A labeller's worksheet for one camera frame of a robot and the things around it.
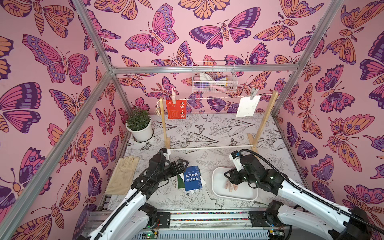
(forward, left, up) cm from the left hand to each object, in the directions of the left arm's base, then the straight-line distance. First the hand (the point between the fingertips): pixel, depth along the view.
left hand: (184, 163), depth 78 cm
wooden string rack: (+26, -48, -14) cm, 57 cm away
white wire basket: (+50, -18, +20) cm, 57 cm away
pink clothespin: (-8, -28, -13) cm, 32 cm away
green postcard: (-4, +3, -14) cm, 15 cm away
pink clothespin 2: (-7, -24, -11) cm, 27 cm away
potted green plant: (+26, +29, +1) cm, 39 cm away
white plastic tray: (-10, -33, -15) cm, 38 cm away
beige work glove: (-2, +38, -13) cm, 40 cm away
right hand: (-3, -23, -2) cm, 24 cm away
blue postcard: (-4, -4, -13) cm, 14 cm away
